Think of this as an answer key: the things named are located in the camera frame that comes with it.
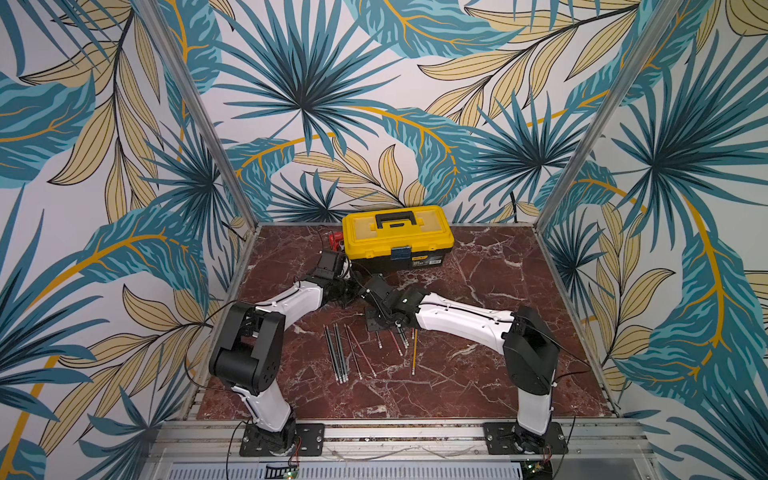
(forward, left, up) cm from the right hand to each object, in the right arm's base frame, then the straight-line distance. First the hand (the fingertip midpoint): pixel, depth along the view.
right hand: (370, 318), depth 85 cm
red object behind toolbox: (+37, +14, -6) cm, 40 cm away
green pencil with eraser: (-2, +9, -8) cm, 12 cm away
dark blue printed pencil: (-6, +9, -8) cm, 13 cm away
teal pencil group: (-2, -10, -8) cm, 13 cm away
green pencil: (-7, +10, -8) cm, 14 cm away
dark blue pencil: (-7, +11, -9) cm, 15 cm away
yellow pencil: (-7, -13, -8) cm, 17 cm away
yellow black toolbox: (+25, -11, +6) cm, 28 cm away
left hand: (+9, 0, 0) cm, 9 cm away
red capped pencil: (-12, 0, -8) cm, 15 cm away
